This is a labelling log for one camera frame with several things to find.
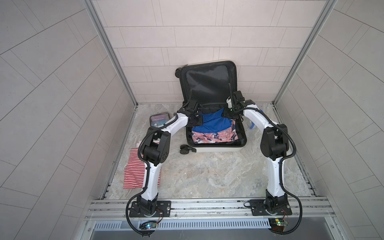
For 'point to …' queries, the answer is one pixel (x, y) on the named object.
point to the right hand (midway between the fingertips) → (222, 113)
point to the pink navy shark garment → (227, 134)
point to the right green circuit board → (278, 224)
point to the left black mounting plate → (164, 209)
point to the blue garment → (212, 122)
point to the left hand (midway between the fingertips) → (203, 118)
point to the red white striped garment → (134, 170)
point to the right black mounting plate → (270, 206)
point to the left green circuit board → (148, 225)
